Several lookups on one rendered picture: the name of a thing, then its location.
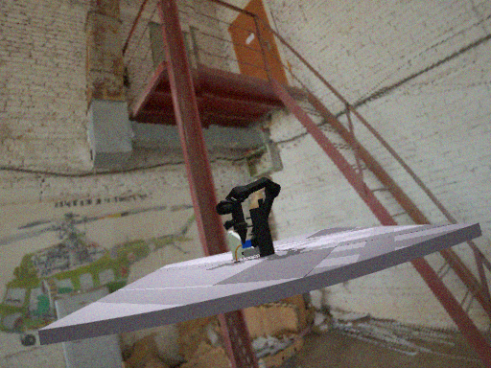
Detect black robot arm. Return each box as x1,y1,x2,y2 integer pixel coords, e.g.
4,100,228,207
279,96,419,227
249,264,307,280
216,177,281,231

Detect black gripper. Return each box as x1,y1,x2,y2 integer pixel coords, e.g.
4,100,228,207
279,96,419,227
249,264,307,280
232,211,248,243

